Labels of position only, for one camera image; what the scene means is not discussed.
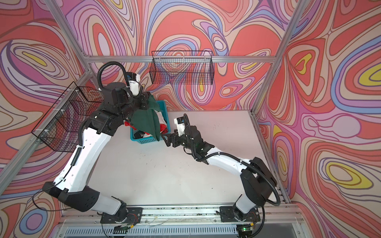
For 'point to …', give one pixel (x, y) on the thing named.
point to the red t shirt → (163, 128)
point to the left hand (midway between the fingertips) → (150, 91)
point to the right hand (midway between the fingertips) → (169, 136)
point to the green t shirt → (148, 119)
